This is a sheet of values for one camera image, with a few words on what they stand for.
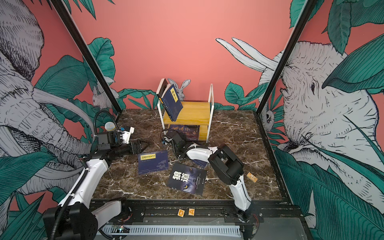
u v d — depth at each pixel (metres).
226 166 0.52
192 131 0.96
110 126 0.80
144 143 0.73
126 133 0.72
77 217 0.39
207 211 0.77
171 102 0.84
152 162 0.93
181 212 0.74
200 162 0.92
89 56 0.88
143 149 0.72
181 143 0.73
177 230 0.70
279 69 0.93
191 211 0.75
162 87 0.77
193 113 0.93
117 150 0.67
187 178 0.85
